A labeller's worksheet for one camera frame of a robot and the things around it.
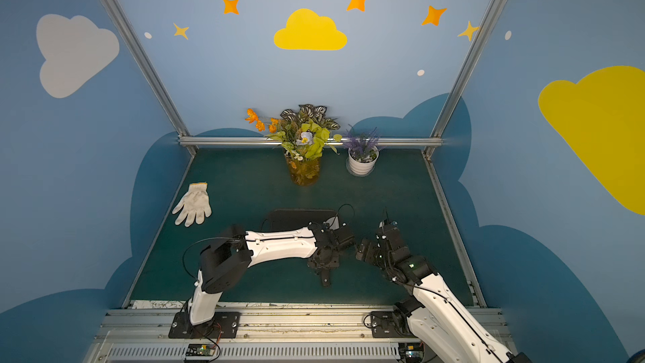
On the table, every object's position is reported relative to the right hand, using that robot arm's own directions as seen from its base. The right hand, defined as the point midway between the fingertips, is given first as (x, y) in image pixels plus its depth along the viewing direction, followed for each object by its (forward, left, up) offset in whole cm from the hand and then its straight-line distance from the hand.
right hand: (371, 246), depth 83 cm
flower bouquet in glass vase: (+37, +26, +17) cm, 49 cm away
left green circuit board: (-31, +50, -8) cm, 59 cm away
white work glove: (+17, +70, -6) cm, 73 cm away
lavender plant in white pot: (+38, +2, +6) cm, 38 cm away
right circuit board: (-28, -12, -10) cm, 32 cm away
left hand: (-3, +13, -7) cm, 15 cm away
